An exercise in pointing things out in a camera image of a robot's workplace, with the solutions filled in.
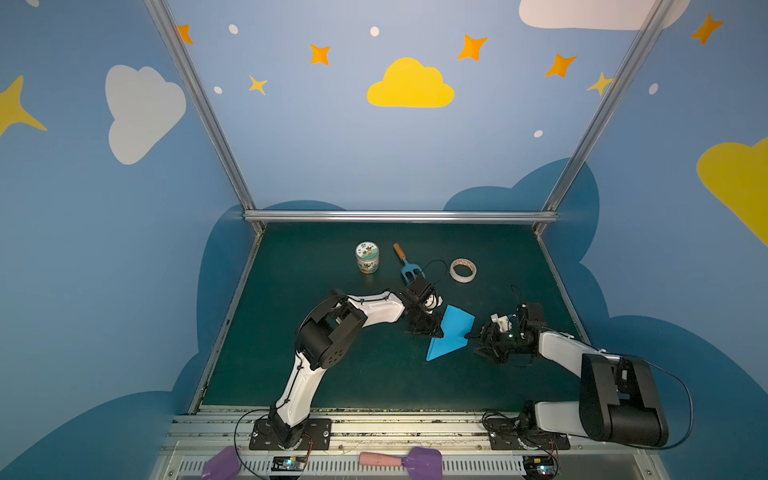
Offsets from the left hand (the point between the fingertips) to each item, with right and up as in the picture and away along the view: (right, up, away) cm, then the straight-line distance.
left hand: (446, 335), depth 89 cm
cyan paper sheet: (+4, +2, +5) cm, 7 cm away
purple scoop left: (-57, -26, -19) cm, 65 cm away
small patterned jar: (-25, +25, +12) cm, 37 cm away
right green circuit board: (+19, -27, -18) cm, 37 cm away
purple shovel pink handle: (-10, -25, -20) cm, 33 cm away
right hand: (+8, -1, -1) cm, 8 cm away
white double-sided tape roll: (+9, +16, +15) cm, 24 cm away
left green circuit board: (-42, -26, -18) cm, 53 cm away
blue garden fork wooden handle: (-13, +26, +24) cm, 38 cm away
